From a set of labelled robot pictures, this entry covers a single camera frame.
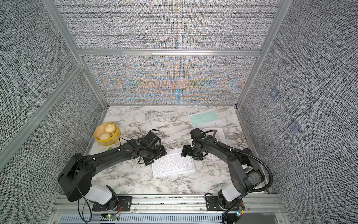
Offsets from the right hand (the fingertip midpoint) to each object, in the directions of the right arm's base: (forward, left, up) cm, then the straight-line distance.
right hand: (186, 152), depth 88 cm
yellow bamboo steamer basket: (+13, +48, 0) cm, 50 cm away
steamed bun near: (+12, +55, 0) cm, 56 cm away
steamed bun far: (+18, +52, +2) cm, 55 cm away
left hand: (-3, +13, +3) cm, 13 cm away
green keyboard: (+30, -15, -5) cm, 34 cm away
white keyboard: (-7, +8, -2) cm, 11 cm away
